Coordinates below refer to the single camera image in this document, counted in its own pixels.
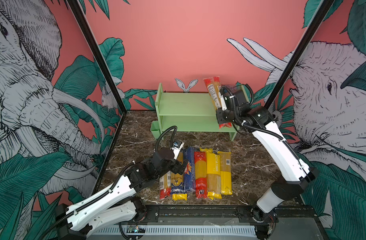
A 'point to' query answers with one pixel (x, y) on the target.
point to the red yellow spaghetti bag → (200, 174)
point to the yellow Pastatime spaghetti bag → (213, 174)
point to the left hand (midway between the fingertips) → (180, 153)
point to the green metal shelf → (188, 112)
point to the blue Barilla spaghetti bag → (189, 177)
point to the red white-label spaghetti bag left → (165, 182)
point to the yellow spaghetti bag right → (226, 172)
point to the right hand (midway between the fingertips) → (218, 109)
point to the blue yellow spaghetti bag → (177, 184)
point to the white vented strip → (173, 230)
